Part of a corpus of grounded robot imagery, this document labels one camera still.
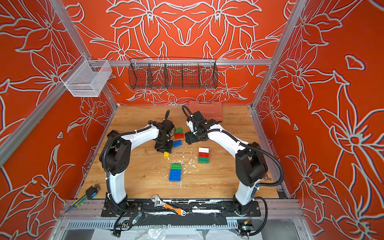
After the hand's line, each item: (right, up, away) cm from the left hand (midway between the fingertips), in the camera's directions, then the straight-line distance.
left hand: (169, 150), depth 93 cm
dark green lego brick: (+5, +12, +8) cm, 15 cm away
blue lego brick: (+5, -10, -11) cm, 16 cm away
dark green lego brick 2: (+21, -4, -6) cm, 22 cm away
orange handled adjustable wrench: (-3, -23, -18) cm, 30 cm away
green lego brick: (+5, -7, -9) cm, 13 cm away
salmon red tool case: (+28, +27, +22) cm, 45 cm away
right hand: (+13, +10, -5) cm, 17 cm away
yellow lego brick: (-2, -2, -3) cm, 4 cm away
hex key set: (-40, -19, -15) cm, 47 cm away
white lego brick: (+22, +1, -3) cm, 22 cm away
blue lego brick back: (+4, +4, +5) cm, 7 cm away
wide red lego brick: (+21, -2, -4) cm, 21 cm away
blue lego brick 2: (+5, -12, -13) cm, 19 cm away
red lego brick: (+6, +9, +9) cm, 14 cm away
